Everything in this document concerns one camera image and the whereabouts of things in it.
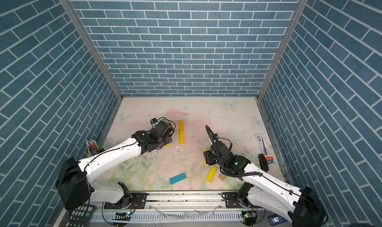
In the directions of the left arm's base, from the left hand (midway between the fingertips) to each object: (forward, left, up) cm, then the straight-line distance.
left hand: (173, 138), depth 82 cm
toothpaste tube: (-1, -56, -11) cm, 57 cm away
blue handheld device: (-36, -49, -8) cm, 62 cm away
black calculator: (-35, +40, -12) cm, 55 cm away
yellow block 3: (-15, -22, -12) cm, 29 cm away
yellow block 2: (-7, +1, +6) cm, 9 cm away
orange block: (+18, -3, -12) cm, 21 cm away
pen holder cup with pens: (-7, +41, 0) cm, 42 cm away
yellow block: (+8, -4, -11) cm, 14 cm away
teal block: (-18, -1, -13) cm, 22 cm away
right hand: (-7, -20, -3) cm, 21 cm away
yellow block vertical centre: (-8, -18, -11) cm, 23 cm away
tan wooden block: (-17, -28, -13) cm, 35 cm away
